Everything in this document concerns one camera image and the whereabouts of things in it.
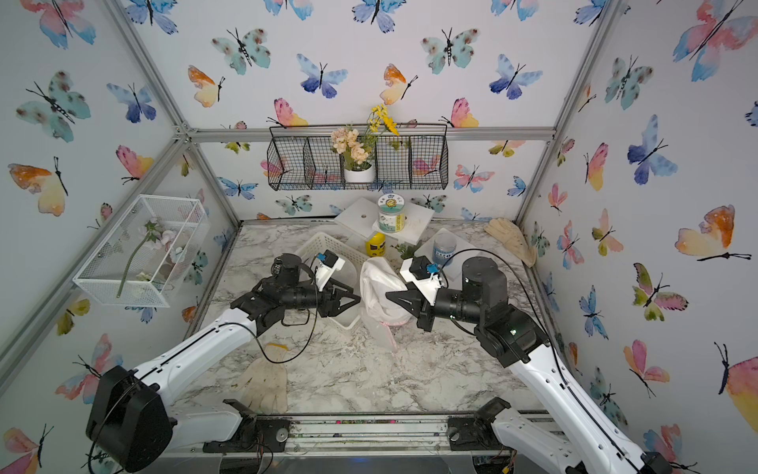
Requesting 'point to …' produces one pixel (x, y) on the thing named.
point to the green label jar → (391, 212)
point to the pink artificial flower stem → (150, 232)
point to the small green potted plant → (407, 252)
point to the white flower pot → (366, 176)
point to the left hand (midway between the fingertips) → (357, 293)
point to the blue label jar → (443, 248)
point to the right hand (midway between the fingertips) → (393, 290)
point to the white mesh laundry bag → (382, 317)
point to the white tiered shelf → (360, 220)
